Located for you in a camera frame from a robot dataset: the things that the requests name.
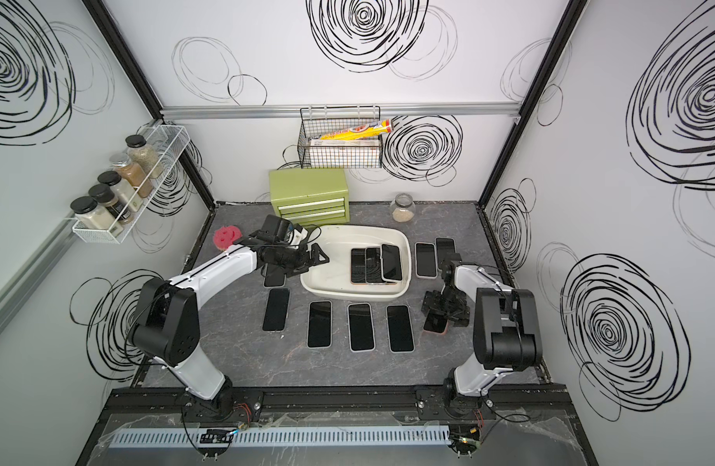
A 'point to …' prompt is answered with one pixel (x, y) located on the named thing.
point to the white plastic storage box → (332, 280)
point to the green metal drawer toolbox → (311, 196)
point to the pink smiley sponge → (225, 236)
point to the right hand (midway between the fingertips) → (442, 317)
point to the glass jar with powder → (402, 209)
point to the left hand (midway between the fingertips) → (318, 263)
